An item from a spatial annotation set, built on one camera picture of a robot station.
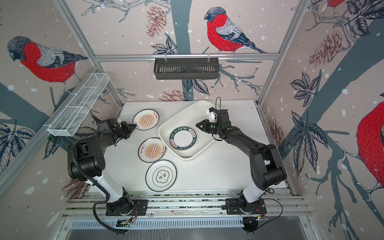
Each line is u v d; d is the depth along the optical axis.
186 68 1.06
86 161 0.51
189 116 1.09
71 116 0.73
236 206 0.73
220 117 0.70
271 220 0.70
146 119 1.00
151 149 0.95
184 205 0.76
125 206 0.68
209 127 0.78
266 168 0.46
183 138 0.98
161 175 0.84
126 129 0.87
